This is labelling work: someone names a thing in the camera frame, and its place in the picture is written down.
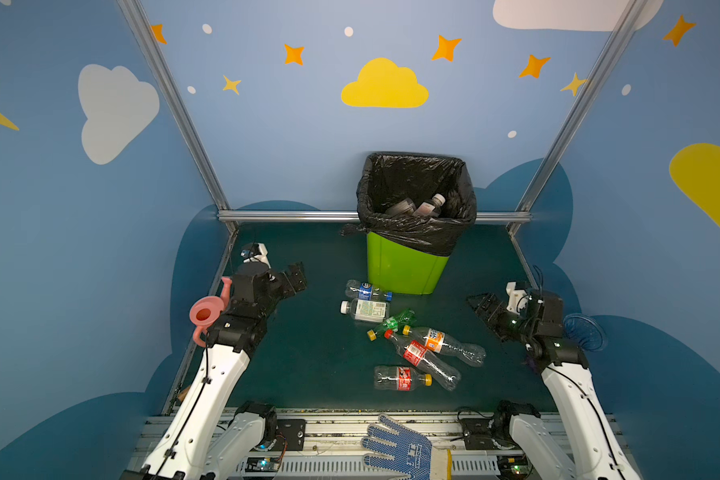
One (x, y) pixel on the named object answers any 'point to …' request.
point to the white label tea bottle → (366, 311)
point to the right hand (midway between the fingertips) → (478, 304)
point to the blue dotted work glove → (415, 457)
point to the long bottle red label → (445, 375)
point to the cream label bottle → (405, 206)
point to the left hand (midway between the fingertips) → (293, 268)
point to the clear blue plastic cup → (585, 330)
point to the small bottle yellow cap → (400, 378)
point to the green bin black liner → (407, 254)
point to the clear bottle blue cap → (365, 291)
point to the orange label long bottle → (437, 340)
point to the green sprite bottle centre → (395, 323)
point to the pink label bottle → (430, 208)
